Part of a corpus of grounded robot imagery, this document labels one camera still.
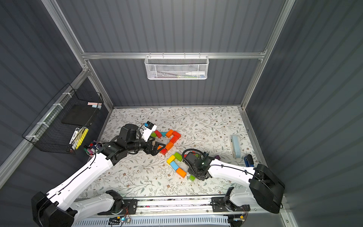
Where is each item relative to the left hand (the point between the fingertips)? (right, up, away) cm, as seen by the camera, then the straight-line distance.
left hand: (159, 142), depth 73 cm
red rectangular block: (+8, +2, +29) cm, 30 cm away
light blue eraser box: (+47, -4, +20) cm, 52 cm away
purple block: (+35, -12, +17) cm, 40 cm away
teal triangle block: (-2, +2, +27) cm, 27 cm away
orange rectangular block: (+2, +2, +29) cm, 29 cm away
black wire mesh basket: (-51, +8, 0) cm, 51 cm away
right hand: (+18, -19, +10) cm, 28 cm away
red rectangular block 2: (+6, -2, +25) cm, 26 cm away
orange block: (+11, -20, +12) cm, 26 cm away
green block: (+9, -12, +16) cm, 22 cm away
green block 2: (+18, -21, +7) cm, 28 cm away
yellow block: (+5, -13, +16) cm, 21 cm away
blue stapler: (+53, -14, +13) cm, 57 cm away
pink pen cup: (-41, -6, +8) cm, 43 cm away
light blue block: (+7, -17, +14) cm, 23 cm away
